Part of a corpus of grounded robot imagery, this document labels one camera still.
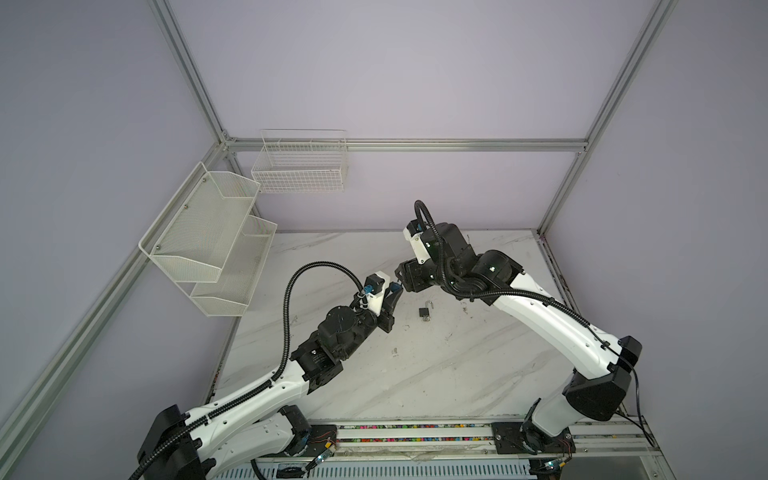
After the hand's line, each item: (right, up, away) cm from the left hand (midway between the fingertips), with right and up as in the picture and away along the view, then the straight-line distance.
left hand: (396, 287), depth 70 cm
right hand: (+1, +5, 0) cm, 5 cm away
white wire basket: (-31, +39, +25) cm, 55 cm away
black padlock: (+10, -11, +27) cm, 30 cm away
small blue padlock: (0, 0, -1) cm, 1 cm away
